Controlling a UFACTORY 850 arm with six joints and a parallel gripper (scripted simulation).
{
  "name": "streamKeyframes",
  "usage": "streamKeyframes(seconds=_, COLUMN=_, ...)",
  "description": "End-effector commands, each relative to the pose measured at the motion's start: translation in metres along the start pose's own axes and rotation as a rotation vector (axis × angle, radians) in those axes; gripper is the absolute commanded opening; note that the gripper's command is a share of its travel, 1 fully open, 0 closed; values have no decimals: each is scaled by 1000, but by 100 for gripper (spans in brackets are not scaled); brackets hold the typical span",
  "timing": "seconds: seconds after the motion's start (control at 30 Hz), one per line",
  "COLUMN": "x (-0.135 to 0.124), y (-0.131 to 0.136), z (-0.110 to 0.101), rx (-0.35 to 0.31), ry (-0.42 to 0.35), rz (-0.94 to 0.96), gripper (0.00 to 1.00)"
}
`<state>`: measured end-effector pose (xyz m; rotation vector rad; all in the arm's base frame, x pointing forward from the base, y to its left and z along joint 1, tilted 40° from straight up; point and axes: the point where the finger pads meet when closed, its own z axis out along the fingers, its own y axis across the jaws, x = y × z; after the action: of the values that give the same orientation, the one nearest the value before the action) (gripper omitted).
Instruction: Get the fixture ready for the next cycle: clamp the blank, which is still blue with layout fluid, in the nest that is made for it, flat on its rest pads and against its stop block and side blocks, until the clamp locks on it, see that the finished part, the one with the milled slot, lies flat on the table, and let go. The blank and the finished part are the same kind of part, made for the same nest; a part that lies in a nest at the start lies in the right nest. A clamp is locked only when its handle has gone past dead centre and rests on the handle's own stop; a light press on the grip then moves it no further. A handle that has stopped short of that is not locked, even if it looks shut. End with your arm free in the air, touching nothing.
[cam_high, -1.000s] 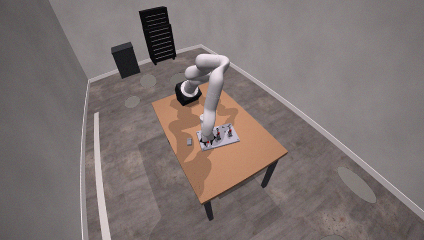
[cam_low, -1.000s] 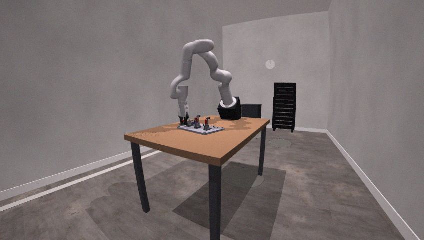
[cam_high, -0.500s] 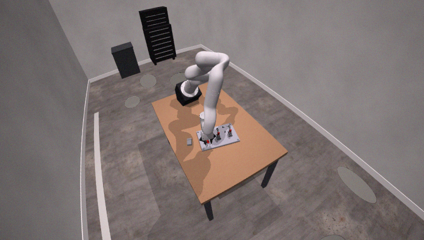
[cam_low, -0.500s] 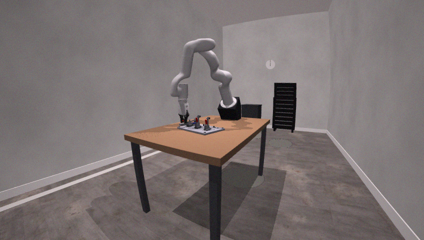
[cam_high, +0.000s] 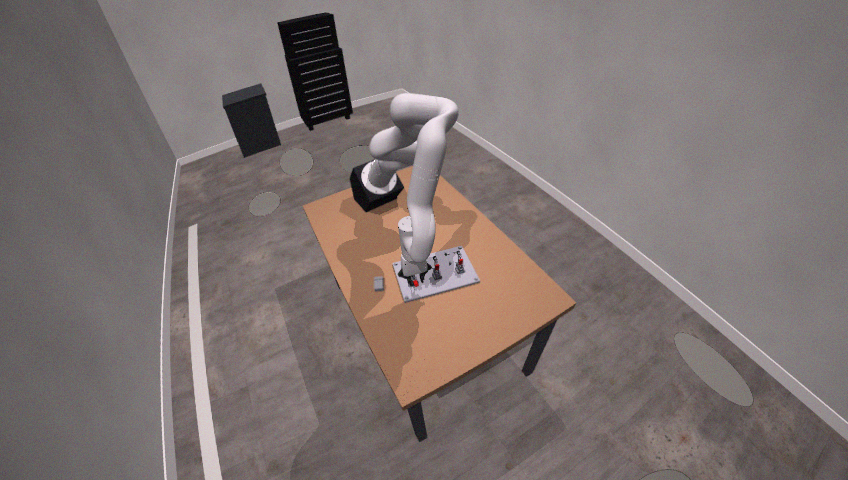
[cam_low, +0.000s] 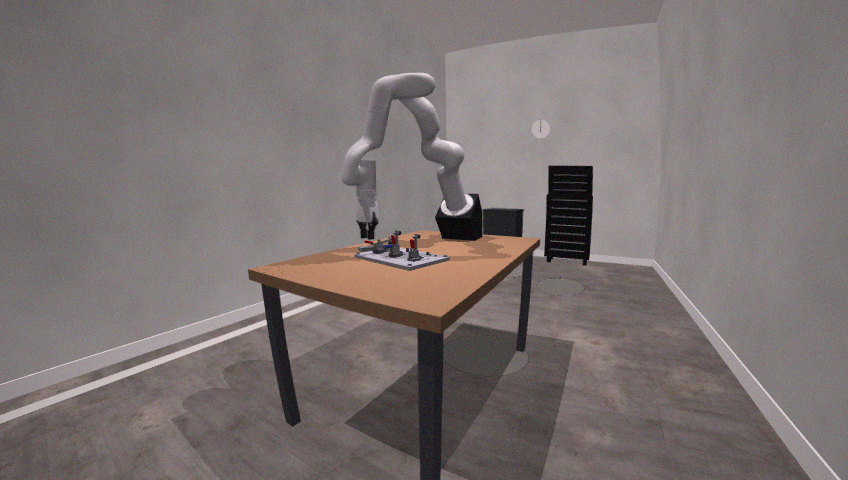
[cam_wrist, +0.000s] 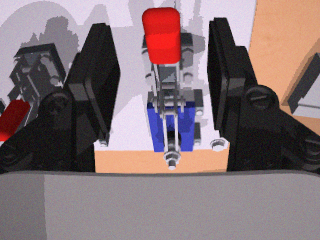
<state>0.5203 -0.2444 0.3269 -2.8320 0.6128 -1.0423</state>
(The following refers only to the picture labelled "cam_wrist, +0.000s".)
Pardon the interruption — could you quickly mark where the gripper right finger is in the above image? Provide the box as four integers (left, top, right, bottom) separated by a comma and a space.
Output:
207, 17, 320, 175

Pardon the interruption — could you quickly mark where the blue block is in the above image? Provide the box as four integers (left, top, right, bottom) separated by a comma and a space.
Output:
147, 90, 195, 152

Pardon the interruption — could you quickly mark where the pale grey flat plate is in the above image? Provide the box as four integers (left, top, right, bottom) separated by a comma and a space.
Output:
0, 0, 257, 151

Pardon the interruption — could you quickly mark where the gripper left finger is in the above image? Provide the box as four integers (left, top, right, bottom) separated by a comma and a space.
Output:
0, 23, 120, 174

